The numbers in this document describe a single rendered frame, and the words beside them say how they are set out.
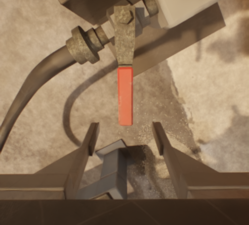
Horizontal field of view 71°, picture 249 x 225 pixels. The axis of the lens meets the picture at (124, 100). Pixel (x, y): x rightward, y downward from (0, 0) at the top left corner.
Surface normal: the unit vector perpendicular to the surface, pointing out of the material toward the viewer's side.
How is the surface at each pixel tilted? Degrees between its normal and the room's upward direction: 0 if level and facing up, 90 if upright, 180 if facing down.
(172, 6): 0
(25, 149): 0
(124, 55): 0
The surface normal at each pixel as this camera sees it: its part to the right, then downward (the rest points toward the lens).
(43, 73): -0.22, 0.66
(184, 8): 0.00, 0.29
